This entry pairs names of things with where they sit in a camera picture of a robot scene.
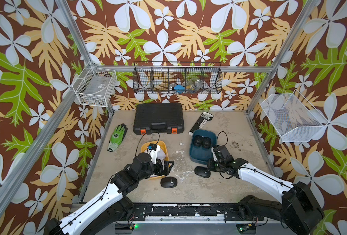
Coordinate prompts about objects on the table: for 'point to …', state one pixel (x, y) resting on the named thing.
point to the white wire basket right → (293, 118)
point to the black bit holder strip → (203, 118)
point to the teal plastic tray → (199, 154)
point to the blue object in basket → (179, 88)
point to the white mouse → (161, 154)
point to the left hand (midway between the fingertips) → (168, 160)
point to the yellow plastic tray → (162, 146)
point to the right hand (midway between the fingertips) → (205, 164)
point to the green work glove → (117, 136)
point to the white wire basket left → (95, 86)
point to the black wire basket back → (177, 77)
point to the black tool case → (159, 117)
